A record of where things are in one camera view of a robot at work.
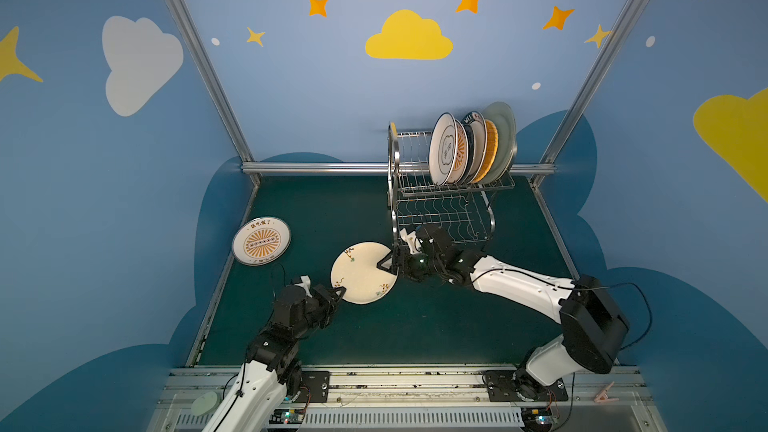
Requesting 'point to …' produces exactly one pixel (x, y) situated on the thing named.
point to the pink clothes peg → (603, 395)
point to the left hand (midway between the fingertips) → (352, 290)
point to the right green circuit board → (537, 419)
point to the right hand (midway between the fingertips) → (386, 265)
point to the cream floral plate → (355, 267)
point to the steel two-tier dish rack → (457, 214)
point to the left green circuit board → (287, 416)
